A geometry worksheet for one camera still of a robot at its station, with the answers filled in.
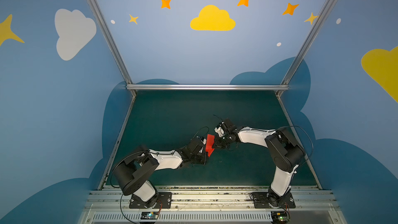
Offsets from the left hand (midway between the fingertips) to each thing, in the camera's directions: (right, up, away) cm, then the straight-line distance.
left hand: (210, 159), depth 87 cm
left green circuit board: (-30, -21, -15) cm, 39 cm away
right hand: (+1, +7, +6) cm, 9 cm away
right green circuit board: (+32, -22, -15) cm, 41 cm away
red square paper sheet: (0, +8, +6) cm, 10 cm away
